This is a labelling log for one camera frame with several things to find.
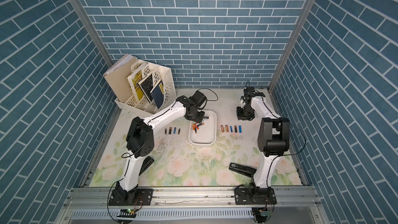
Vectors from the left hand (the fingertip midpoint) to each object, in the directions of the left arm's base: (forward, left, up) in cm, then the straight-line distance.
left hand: (203, 120), depth 93 cm
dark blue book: (+15, +29, +6) cm, 33 cm away
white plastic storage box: (-5, -3, -9) cm, 10 cm away
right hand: (+2, -24, -1) cm, 24 cm away
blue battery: (-1, -18, -8) cm, 20 cm away
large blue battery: (-1, -24, -8) cm, 25 cm away
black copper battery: (-1, -21, -8) cm, 23 cm away
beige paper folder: (+18, +51, +18) cm, 57 cm away
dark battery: (-3, +15, -8) cm, 18 cm away
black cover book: (+20, +37, +8) cm, 43 cm away
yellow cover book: (+17, +43, +10) cm, 47 cm away
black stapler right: (-27, -21, -5) cm, 35 cm away
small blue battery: (-2, +18, -9) cm, 21 cm away
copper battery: (-1, -12, -8) cm, 15 cm away
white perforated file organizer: (+15, +42, -5) cm, 45 cm away
